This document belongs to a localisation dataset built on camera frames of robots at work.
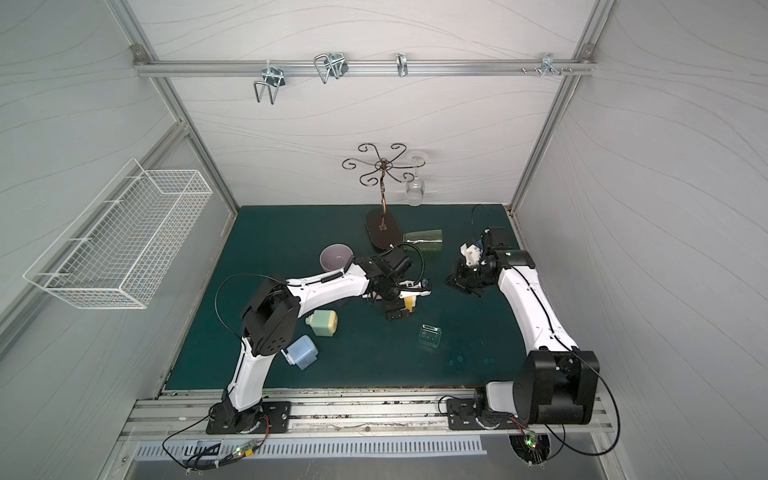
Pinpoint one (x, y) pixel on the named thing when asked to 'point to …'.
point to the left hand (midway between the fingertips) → (406, 300)
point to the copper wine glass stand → (382, 225)
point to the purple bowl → (335, 257)
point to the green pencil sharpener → (323, 322)
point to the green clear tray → (429, 336)
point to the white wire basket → (115, 251)
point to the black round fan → (531, 449)
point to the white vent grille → (321, 446)
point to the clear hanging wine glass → (416, 186)
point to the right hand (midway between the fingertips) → (448, 281)
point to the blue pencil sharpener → (302, 353)
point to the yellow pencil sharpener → (410, 303)
